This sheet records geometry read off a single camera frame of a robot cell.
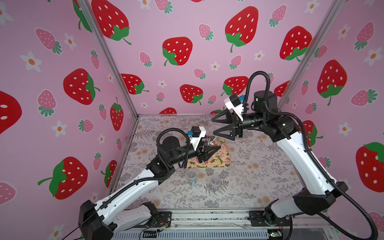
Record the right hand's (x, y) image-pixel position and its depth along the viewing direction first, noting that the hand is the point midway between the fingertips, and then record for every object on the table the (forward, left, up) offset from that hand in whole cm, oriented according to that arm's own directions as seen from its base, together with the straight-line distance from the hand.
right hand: (213, 129), depth 54 cm
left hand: (0, -2, -7) cm, 8 cm away
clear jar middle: (-1, -5, -48) cm, 48 cm away
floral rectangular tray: (+13, -8, -44) cm, 47 cm away
